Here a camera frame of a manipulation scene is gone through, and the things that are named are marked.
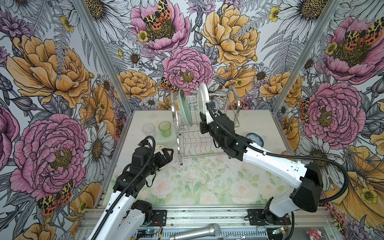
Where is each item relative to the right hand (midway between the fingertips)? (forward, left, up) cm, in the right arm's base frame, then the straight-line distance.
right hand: (202, 116), depth 73 cm
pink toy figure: (-45, -48, -30) cm, 72 cm away
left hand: (-14, +18, -15) cm, 27 cm away
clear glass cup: (+15, +35, -27) cm, 47 cm away
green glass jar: (+19, +25, -29) cm, 43 cm away
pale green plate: (+10, +9, -3) cm, 14 cm away
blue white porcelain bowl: (+6, -36, -29) cm, 46 cm away
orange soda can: (-7, -46, -24) cm, 53 cm away
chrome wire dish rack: (+3, +6, -28) cm, 29 cm away
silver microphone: (-42, -4, -29) cm, 51 cm away
